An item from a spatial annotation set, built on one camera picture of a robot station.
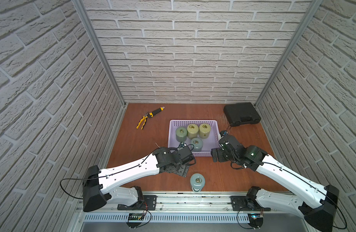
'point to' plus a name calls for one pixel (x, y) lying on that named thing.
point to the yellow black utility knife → (151, 114)
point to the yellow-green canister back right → (204, 130)
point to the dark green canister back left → (181, 134)
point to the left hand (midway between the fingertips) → (182, 165)
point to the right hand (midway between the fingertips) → (220, 151)
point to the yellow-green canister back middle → (192, 130)
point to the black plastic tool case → (238, 114)
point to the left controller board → (135, 216)
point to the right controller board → (256, 220)
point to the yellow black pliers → (146, 115)
